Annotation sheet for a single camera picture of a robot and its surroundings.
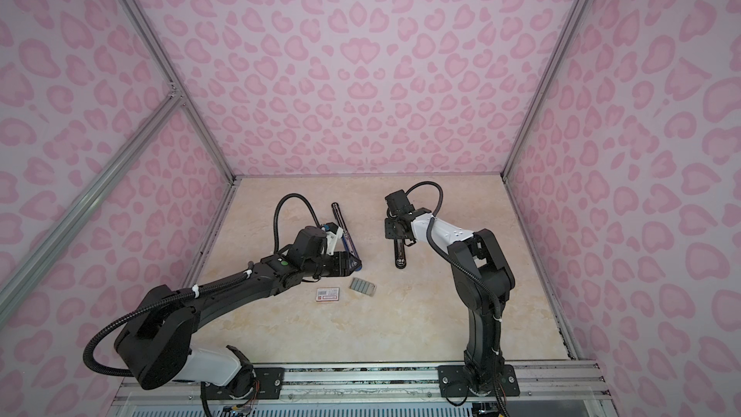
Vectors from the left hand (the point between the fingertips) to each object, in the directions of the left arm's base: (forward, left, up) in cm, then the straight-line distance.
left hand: (358, 259), depth 83 cm
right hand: (+16, -12, -6) cm, 20 cm away
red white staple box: (-5, +10, -11) cm, 16 cm away
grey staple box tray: (-3, -1, -12) cm, 12 cm away
